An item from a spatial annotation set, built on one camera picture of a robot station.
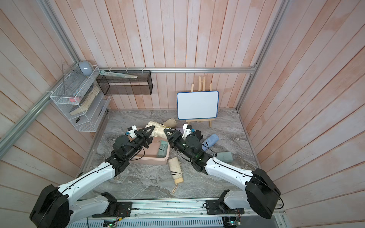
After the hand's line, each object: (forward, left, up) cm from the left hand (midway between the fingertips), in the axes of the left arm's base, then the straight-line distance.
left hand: (156, 129), depth 73 cm
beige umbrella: (+24, -6, -24) cm, 34 cm away
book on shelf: (+14, +41, +5) cm, 44 cm away
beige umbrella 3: (-12, -10, -25) cm, 30 cm away
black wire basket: (+46, +16, -5) cm, 49 cm away
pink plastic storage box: (-4, +8, -23) cm, 25 cm away
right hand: (-2, -4, +1) cm, 4 cm away
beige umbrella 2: (-2, -1, +1) cm, 3 cm away
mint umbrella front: (+1, -1, -24) cm, 24 cm away
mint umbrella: (-2, -44, -27) cm, 51 cm away
